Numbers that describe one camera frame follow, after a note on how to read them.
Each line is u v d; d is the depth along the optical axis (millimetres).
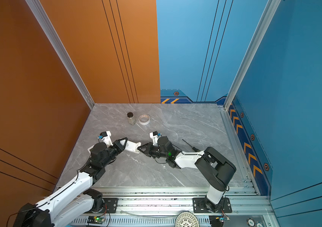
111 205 738
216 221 699
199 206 725
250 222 685
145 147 778
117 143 716
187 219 682
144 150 756
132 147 809
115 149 713
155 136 794
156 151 727
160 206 750
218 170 468
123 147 746
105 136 730
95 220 708
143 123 1087
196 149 934
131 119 1033
